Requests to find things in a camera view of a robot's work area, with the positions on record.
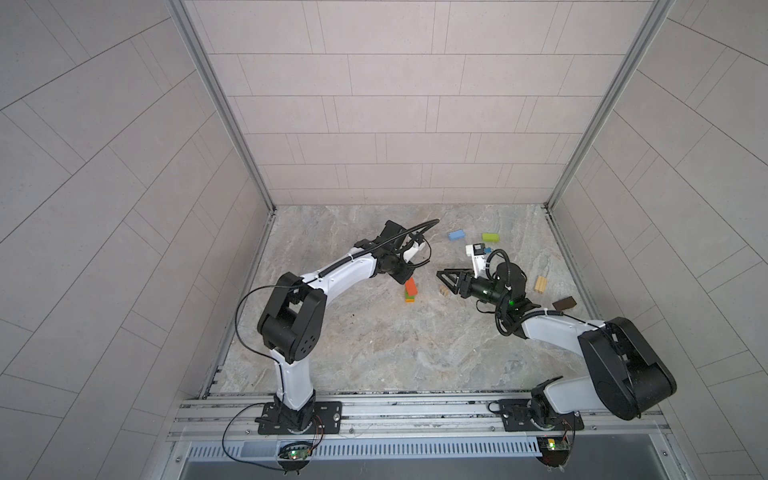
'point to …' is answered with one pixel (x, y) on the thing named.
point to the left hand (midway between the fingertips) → (417, 265)
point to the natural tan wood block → (541, 284)
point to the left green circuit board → (295, 455)
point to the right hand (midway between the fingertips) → (441, 277)
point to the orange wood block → (410, 300)
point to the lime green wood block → (491, 237)
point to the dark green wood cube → (409, 297)
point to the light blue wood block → (452, 236)
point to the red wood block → (411, 287)
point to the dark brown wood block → (564, 303)
